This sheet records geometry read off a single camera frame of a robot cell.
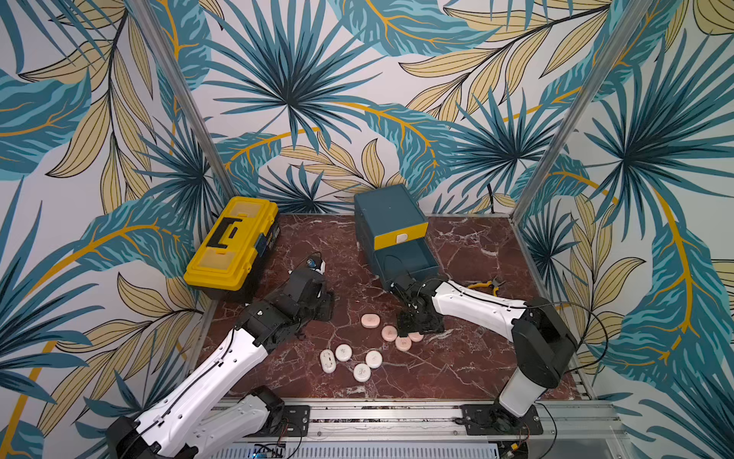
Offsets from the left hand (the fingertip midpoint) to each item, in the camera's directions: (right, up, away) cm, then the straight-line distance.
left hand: (323, 301), depth 74 cm
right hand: (+25, -11, +11) cm, 30 cm away
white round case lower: (+10, -21, +5) cm, 24 cm away
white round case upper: (+4, -17, +9) cm, 20 cm away
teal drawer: (+28, +10, +23) cm, 38 cm away
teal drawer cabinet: (+16, +25, +16) cm, 34 cm away
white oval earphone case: (0, -19, +7) cm, 20 cm away
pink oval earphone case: (+12, -9, +15) cm, 22 cm away
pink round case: (+18, -12, +13) cm, 25 cm away
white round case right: (+13, -18, +8) cm, 24 cm away
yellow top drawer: (+25, +18, +15) cm, 34 cm away
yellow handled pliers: (+55, +1, +25) cm, 60 cm away
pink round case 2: (+22, -15, +11) cm, 29 cm away
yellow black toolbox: (-29, +12, +11) cm, 33 cm away
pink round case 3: (+26, -14, +13) cm, 33 cm away
